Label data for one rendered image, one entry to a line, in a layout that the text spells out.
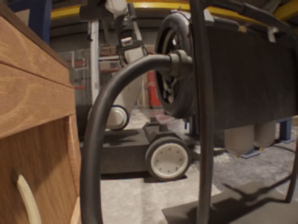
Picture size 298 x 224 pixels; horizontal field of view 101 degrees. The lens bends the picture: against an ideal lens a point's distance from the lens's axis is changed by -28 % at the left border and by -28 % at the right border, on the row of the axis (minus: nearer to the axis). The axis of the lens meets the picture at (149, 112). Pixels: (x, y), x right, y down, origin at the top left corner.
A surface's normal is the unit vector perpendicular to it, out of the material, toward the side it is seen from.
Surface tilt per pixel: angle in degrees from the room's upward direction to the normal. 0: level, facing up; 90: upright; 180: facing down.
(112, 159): 90
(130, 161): 90
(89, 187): 59
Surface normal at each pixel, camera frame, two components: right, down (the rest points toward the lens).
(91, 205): 0.32, -0.52
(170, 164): 0.11, 0.07
